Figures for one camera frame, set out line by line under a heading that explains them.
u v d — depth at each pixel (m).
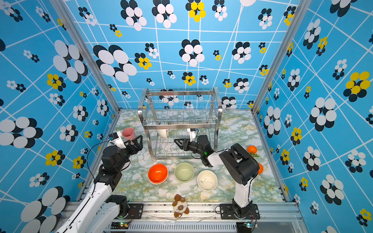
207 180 0.83
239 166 0.50
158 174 0.84
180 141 0.87
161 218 0.73
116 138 0.67
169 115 1.19
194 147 0.79
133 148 0.70
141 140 0.75
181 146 0.80
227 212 0.72
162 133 0.92
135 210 0.74
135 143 0.71
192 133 0.83
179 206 0.73
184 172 0.86
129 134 0.94
